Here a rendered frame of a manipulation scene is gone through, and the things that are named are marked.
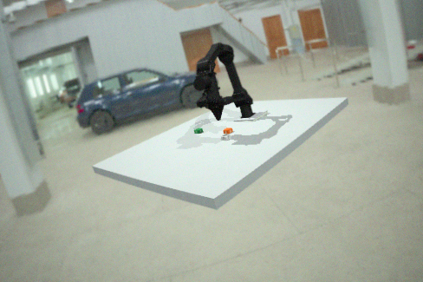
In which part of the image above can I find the orange digit block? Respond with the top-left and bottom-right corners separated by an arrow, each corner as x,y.
223,128 -> 233,134

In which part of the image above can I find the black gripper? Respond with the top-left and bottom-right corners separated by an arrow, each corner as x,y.
204,85 -> 234,121

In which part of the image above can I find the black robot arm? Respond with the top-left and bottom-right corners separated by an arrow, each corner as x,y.
193,43 -> 255,118

